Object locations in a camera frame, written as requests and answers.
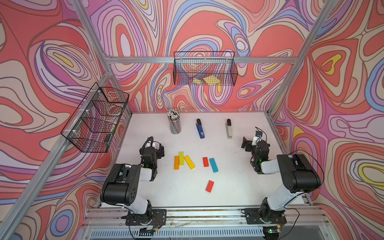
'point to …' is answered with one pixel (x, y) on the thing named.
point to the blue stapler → (199, 127)
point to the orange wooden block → (176, 162)
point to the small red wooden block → (205, 161)
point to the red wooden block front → (209, 186)
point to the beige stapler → (229, 129)
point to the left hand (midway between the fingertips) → (154, 145)
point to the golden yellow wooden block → (189, 162)
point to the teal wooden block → (214, 165)
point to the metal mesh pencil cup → (173, 116)
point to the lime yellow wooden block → (181, 160)
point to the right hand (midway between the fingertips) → (251, 140)
